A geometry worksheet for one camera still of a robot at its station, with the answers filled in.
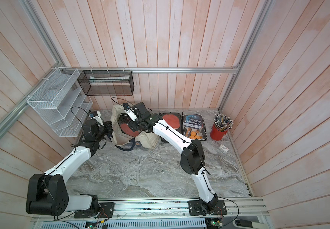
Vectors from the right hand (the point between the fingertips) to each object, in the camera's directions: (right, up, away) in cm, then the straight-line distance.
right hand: (133, 120), depth 87 cm
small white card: (+61, -19, +9) cm, 65 cm away
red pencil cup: (+57, -10, +12) cm, 59 cm away
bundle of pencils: (+57, -2, +2) cm, 57 cm away
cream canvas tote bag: (+10, -12, +1) cm, 15 cm away
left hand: (-13, -2, 0) cm, 13 cm away
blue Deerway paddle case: (+43, -4, +20) cm, 48 cm away
